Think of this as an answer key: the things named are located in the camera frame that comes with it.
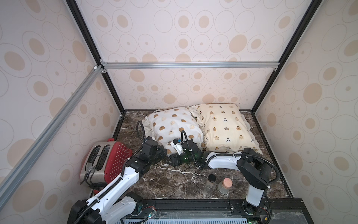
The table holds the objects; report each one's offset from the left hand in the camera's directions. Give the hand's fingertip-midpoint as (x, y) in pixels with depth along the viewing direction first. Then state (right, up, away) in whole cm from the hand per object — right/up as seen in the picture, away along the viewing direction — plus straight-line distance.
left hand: (173, 149), depth 80 cm
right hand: (-1, -6, +2) cm, 6 cm away
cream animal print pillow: (+34, +12, +15) cm, 39 cm away
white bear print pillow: (-5, +14, +15) cm, 21 cm away
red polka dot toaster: (-35, -5, -9) cm, 36 cm away
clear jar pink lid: (+28, -18, -7) cm, 33 cm away
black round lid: (+21, -14, -5) cm, 26 cm away
